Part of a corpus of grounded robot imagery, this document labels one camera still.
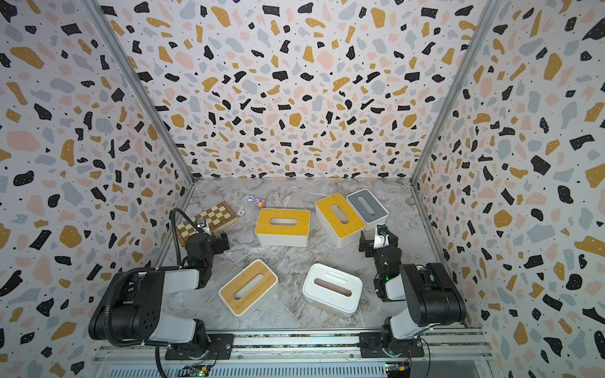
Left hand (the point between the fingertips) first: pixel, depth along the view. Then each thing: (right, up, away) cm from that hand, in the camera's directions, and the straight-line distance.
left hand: (213, 233), depth 92 cm
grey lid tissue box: (+65, +8, +14) cm, 67 cm away
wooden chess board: (-3, +5, +11) cm, 12 cm away
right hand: (+64, +1, -2) cm, 64 cm away
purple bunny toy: (+14, +12, +17) cm, 25 cm away
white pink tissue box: (+46, -17, -13) cm, 51 cm away
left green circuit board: (+4, -38, -22) cm, 44 cm away
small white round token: (+5, +7, +17) cm, 19 cm away
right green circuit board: (+66, -39, -21) cm, 79 cm away
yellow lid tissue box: (+50, +5, +3) cm, 51 cm away
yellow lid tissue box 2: (+16, -18, -8) cm, 26 cm away
